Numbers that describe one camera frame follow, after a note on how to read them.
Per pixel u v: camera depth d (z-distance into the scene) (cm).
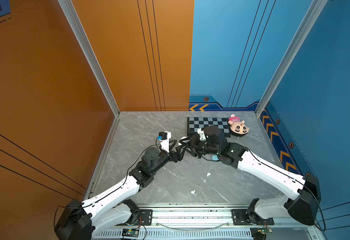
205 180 87
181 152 68
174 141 74
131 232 72
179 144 69
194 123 109
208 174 87
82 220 40
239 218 72
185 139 69
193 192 81
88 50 84
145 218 74
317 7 70
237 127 100
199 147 62
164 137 64
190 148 63
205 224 72
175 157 65
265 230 70
